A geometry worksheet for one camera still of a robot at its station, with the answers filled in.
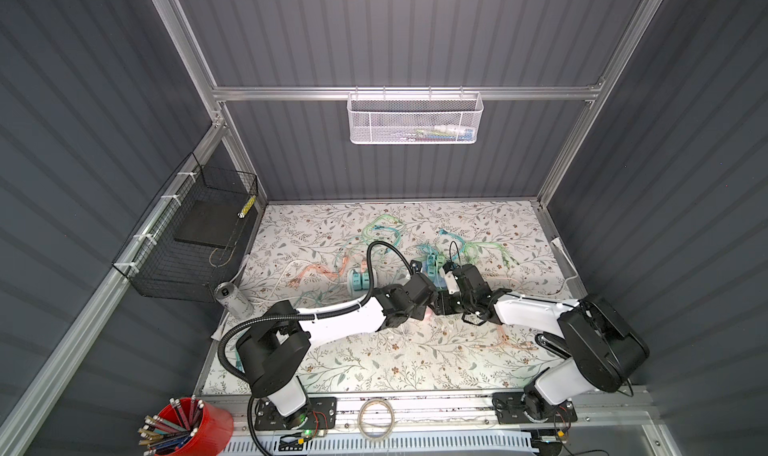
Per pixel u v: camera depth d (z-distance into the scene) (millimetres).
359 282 896
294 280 987
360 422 722
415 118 1233
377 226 1123
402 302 640
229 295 805
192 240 738
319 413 725
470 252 1047
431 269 909
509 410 734
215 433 708
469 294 715
